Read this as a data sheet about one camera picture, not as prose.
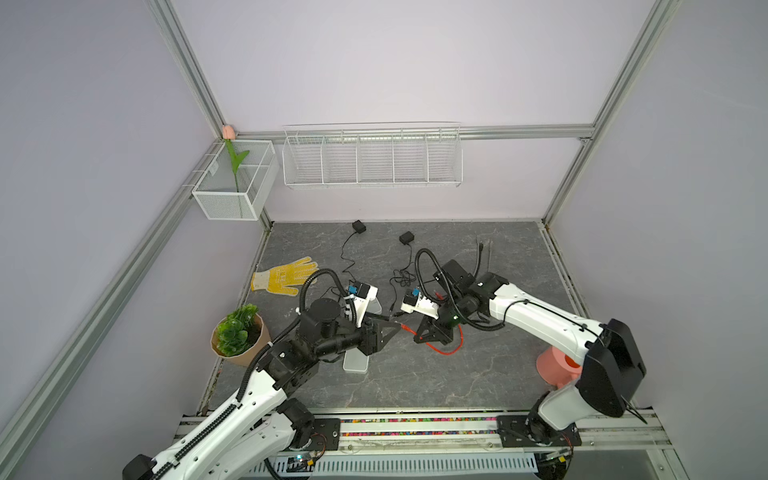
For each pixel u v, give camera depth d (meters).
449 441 0.74
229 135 0.90
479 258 1.09
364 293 0.61
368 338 0.60
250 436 0.56
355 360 0.85
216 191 0.79
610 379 0.42
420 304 0.69
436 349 0.76
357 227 1.19
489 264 1.08
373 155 0.98
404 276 1.05
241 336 0.76
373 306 0.95
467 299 0.59
